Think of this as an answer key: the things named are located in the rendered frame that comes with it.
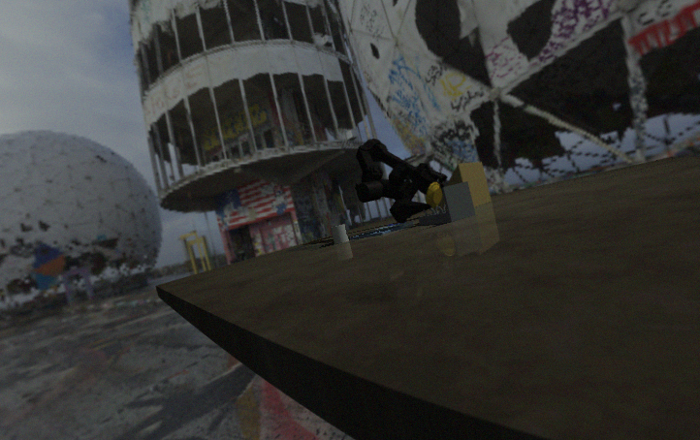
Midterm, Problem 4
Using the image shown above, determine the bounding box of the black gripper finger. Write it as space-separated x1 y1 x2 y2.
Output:
420 169 444 188
400 198 432 218

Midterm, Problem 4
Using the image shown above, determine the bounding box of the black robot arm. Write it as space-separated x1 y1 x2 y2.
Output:
355 139 448 203

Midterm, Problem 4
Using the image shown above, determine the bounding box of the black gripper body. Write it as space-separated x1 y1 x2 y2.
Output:
387 163 432 224

